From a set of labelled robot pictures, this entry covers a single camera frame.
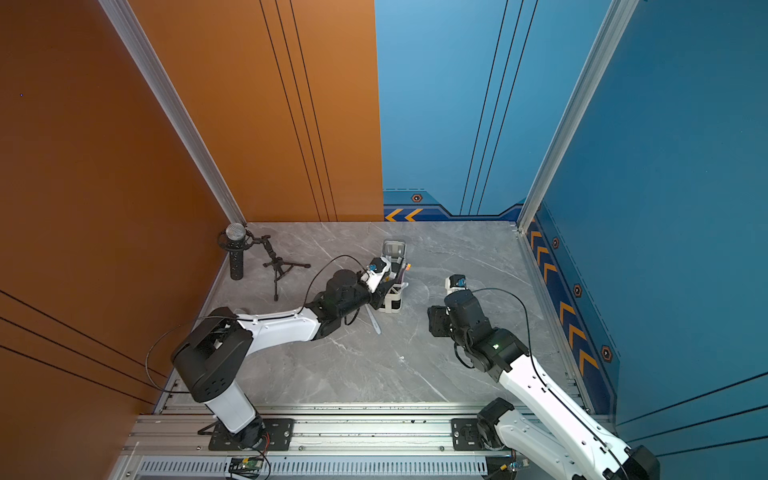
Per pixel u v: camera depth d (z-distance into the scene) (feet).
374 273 2.38
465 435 2.38
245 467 2.37
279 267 3.28
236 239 2.77
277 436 2.42
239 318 1.68
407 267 2.79
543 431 1.81
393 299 2.92
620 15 2.28
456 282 2.19
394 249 3.41
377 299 2.48
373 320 3.07
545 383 1.52
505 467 2.28
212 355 1.54
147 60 2.49
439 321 2.19
